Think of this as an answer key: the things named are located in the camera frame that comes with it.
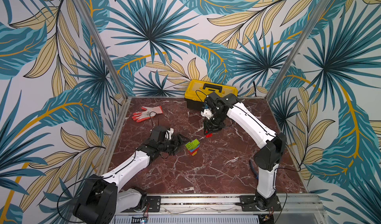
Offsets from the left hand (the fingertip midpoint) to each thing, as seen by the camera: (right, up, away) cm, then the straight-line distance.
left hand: (187, 145), depth 79 cm
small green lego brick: (+4, 0, +3) cm, 5 cm away
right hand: (+10, +7, 0) cm, 12 cm away
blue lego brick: (+2, -4, +3) cm, 5 cm away
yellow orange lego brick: (+4, -7, +9) cm, 13 cm away
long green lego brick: (+1, -1, 0) cm, 1 cm away
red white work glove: (-29, +17, +30) cm, 45 cm away
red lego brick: (+2, -7, +9) cm, 11 cm away
